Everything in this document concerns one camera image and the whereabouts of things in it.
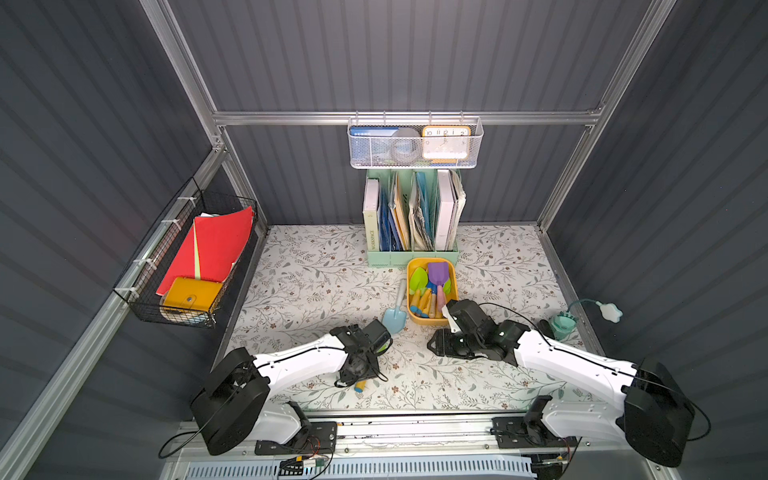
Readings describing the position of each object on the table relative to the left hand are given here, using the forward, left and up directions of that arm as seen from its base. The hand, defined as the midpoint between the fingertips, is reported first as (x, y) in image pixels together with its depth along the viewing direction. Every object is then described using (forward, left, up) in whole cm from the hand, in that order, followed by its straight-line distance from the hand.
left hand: (369, 373), depth 83 cm
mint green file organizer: (+44, -13, +20) cm, 50 cm away
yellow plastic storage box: (+28, -19, +3) cm, 34 cm away
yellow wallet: (+7, +37, +30) cm, 49 cm away
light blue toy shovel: (+17, -8, -1) cm, 19 cm away
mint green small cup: (+11, -56, +7) cm, 57 cm away
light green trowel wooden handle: (+27, -15, +2) cm, 31 cm away
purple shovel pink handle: (+32, -23, +3) cm, 39 cm away
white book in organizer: (+39, 0, +24) cm, 46 cm away
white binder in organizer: (+43, -24, +22) cm, 54 cm away
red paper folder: (+23, +41, +27) cm, 54 cm away
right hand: (+5, -19, +7) cm, 21 cm away
